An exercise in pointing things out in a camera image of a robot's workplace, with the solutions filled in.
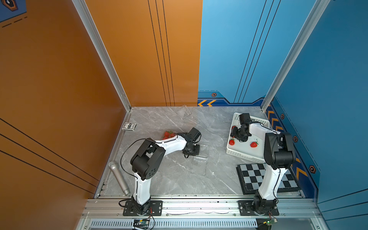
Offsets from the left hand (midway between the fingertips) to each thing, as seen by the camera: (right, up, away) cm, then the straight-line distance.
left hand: (197, 151), depth 94 cm
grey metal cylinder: (-51, -7, -9) cm, 52 cm away
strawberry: (-21, +11, +6) cm, 25 cm away
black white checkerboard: (+30, -11, -13) cm, 34 cm away
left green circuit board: (-30, -31, -23) cm, 49 cm away
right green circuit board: (+34, -29, -24) cm, 51 cm away
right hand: (+26, +10, +8) cm, 29 cm away
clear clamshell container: (+1, -6, -4) cm, 7 cm away
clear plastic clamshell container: (-20, +13, +8) cm, 25 cm away
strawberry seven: (+24, +6, +3) cm, 24 cm away
